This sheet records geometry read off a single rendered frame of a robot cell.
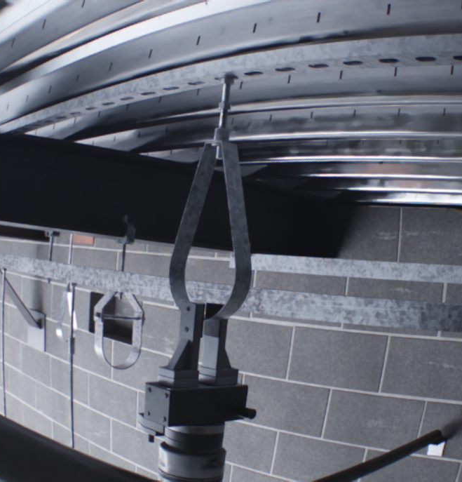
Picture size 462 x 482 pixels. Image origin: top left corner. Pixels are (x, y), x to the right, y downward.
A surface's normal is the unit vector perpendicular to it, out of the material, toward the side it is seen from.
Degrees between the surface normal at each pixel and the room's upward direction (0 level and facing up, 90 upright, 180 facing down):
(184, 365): 90
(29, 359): 90
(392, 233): 90
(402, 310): 90
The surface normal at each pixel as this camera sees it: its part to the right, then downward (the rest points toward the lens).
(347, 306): -0.70, -0.10
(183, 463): -0.20, -0.05
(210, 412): 0.70, 0.04
